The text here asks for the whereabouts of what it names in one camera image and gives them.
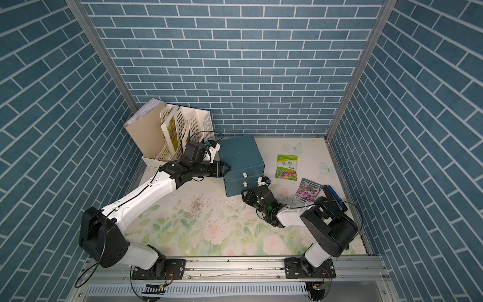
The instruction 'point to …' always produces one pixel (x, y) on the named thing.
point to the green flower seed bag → (286, 167)
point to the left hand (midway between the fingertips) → (231, 169)
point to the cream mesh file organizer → (180, 124)
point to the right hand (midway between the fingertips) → (244, 194)
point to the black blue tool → (330, 193)
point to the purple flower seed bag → (306, 192)
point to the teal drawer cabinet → (244, 158)
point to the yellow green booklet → (172, 133)
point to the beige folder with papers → (144, 127)
